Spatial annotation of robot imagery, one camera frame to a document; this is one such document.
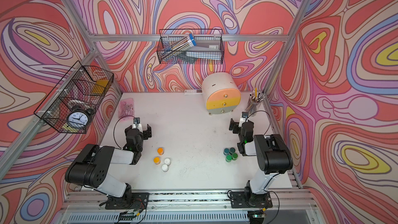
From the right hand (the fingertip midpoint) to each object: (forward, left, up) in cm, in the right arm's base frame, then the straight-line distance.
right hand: (239, 122), depth 97 cm
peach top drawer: (+10, +11, +16) cm, 22 cm away
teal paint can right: (-17, +7, -3) cm, 19 cm away
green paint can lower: (-22, +10, -3) cm, 24 cm away
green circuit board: (-46, +62, -7) cm, 77 cm away
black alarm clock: (-13, +79, +27) cm, 84 cm away
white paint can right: (-23, +44, -2) cm, 49 cm away
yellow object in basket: (+6, +76, +29) cm, 82 cm away
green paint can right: (-21, +7, -3) cm, 22 cm away
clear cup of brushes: (+10, -10, +11) cm, 18 cm away
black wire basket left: (-6, +85, +28) cm, 90 cm away
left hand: (-2, +61, +4) cm, 62 cm away
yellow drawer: (+9, +10, +9) cm, 16 cm away
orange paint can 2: (-22, +50, -3) cm, 54 cm away
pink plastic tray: (+15, +77, -2) cm, 78 cm away
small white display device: (+32, +30, -2) cm, 43 cm away
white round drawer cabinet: (+21, +16, +16) cm, 31 cm away
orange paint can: (-16, +49, -3) cm, 51 cm away
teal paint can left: (-18, +11, -2) cm, 21 cm away
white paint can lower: (-26, +45, -3) cm, 52 cm away
